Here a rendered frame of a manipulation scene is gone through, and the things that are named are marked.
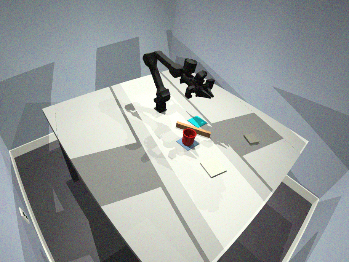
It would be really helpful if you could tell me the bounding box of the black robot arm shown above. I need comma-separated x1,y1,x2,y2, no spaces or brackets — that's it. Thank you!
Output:
143,51,207,113

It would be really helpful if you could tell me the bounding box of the dark red cup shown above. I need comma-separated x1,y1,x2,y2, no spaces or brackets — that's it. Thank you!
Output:
182,128,197,146

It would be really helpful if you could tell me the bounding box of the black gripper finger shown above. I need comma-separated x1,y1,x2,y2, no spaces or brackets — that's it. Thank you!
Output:
204,83,214,98
195,86,211,99

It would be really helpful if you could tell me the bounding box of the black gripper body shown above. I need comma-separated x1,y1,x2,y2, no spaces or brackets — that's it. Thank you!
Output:
185,76,215,99

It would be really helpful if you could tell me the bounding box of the brown wooden plank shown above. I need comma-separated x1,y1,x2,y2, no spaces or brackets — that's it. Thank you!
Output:
176,121,211,138

